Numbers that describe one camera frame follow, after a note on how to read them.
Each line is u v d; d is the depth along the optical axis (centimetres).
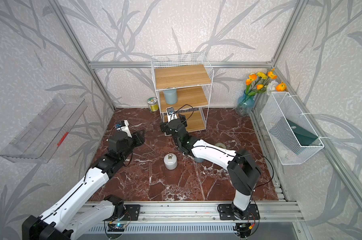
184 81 77
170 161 85
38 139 65
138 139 68
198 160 91
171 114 66
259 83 102
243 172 45
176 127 59
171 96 85
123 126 66
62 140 64
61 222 40
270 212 75
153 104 116
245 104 108
